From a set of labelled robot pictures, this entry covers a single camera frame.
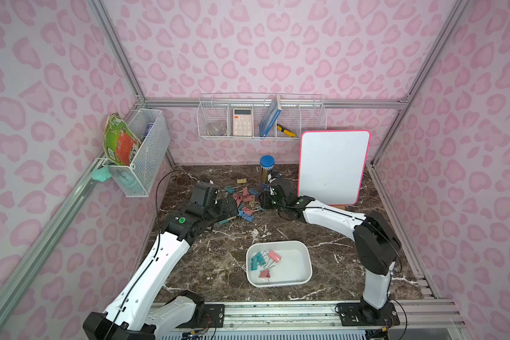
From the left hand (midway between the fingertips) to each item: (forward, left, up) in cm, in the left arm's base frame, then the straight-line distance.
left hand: (225, 202), depth 75 cm
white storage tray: (-13, -19, -24) cm, 33 cm away
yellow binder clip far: (+30, -2, -25) cm, 39 cm away
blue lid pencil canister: (+25, -15, -6) cm, 30 cm away
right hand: (+10, -12, -11) cm, 19 cm away
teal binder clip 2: (+23, +3, -23) cm, 33 cm away
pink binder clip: (-18, -14, -20) cm, 31 cm away
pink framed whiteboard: (+20, -42, -2) cm, 47 cm away
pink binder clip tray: (-10, -18, -24) cm, 31 cm away
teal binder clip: (-12, -10, -23) cm, 28 cm away
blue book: (+35, -16, +11) cm, 40 cm away
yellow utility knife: (+38, -24, +1) cm, 45 cm away
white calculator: (+39, -4, +6) cm, 40 cm away
